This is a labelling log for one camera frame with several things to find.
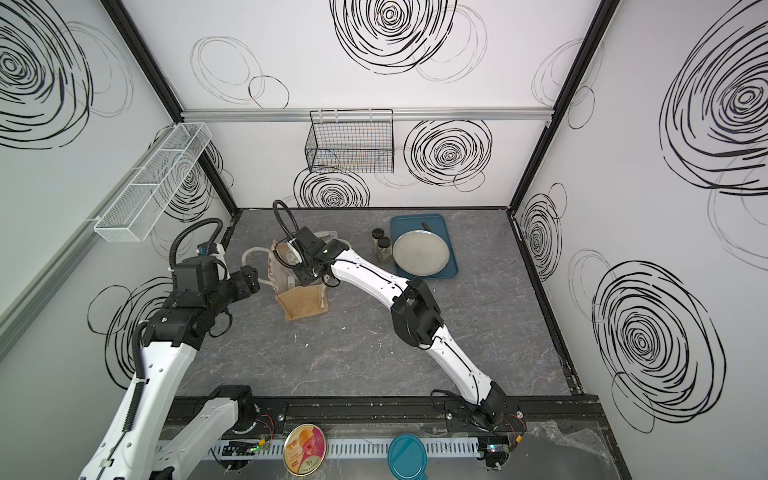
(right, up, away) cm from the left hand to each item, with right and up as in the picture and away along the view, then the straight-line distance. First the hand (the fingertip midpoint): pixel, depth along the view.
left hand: (241, 274), depth 74 cm
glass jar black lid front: (+36, +4, +25) cm, 44 cm away
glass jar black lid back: (+33, +11, +26) cm, 43 cm away
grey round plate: (+49, +3, +32) cm, 59 cm away
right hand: (+11, -1, +15) cm, 19 cm away
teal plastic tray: (+53, +15, +41) cm, 69 cm away
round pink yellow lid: (+18, -39, -8) cm, 43 cm away
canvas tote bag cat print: (+12, -7, +8) cm, 16 cm away
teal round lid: (+41, -37, -12) cm, 57 cm away
